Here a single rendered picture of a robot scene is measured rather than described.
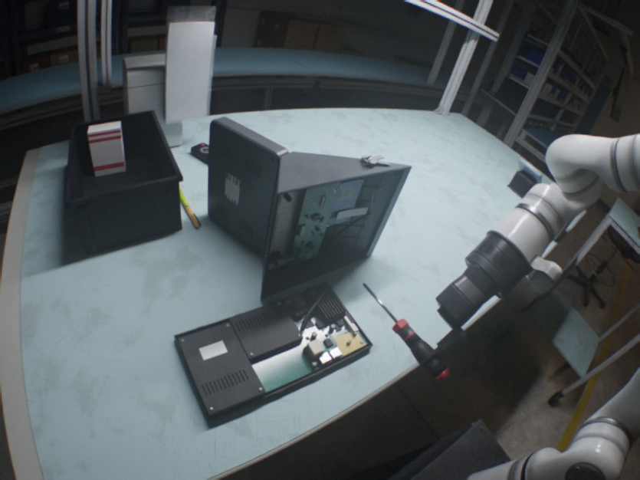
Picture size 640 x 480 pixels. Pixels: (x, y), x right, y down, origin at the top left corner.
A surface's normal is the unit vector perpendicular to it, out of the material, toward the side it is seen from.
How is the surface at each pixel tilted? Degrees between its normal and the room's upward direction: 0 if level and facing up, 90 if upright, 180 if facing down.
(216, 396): 0
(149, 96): 90
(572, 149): 60
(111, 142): 90
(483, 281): 56
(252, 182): 90
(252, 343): 0
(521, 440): 0
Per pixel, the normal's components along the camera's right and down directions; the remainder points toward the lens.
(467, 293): -0.13, -0.54
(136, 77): 0.54, 0.66
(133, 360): 0.22, -0.71
